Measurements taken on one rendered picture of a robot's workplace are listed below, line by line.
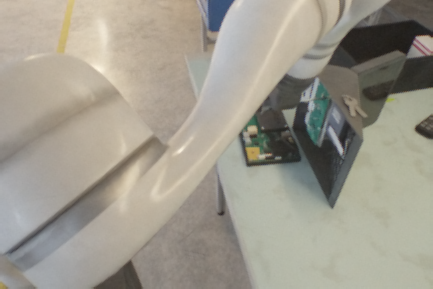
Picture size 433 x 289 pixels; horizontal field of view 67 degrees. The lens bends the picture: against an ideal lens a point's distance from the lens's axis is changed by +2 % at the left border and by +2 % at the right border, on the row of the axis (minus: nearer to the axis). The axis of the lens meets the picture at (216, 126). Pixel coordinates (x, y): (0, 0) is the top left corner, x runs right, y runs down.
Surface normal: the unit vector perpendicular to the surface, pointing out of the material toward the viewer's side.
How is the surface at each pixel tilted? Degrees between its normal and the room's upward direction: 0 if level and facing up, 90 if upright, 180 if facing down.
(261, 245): 0
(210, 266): 0
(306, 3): 47
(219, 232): 0
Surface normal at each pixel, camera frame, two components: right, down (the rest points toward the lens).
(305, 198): -0.01, -0.72
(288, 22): 0.44, -0.11
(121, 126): 0.71, -0.49
